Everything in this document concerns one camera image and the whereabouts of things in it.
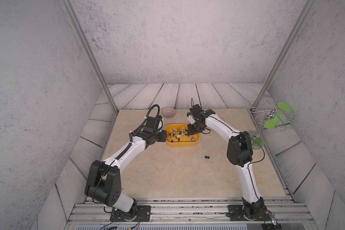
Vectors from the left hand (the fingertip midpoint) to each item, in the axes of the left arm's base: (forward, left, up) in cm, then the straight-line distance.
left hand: (167, 134), depth 87 cm
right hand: (+7, -16, -7) cm, 18 cm away
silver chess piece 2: (+11, -10, -13) cm, 20 cm away
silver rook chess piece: (+4, -17, -12) cm, 21 cm away
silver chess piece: (+12, -4, -12) cm, 18 cm away
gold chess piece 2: (+10, -1, -13) cm, 16 cm away
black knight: (-8, -25, -15) cm, 30 cm away
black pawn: (+4, -3, -13) cm, 14 cm away
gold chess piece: (+12, -8, -13) cm, 19 cm away
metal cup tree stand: (+2, -61, +12) cm, 62 cm away
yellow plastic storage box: (+8, -5, -13) cm, 16 cm away
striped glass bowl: (+31, 0, -13) cm, 34 cm away
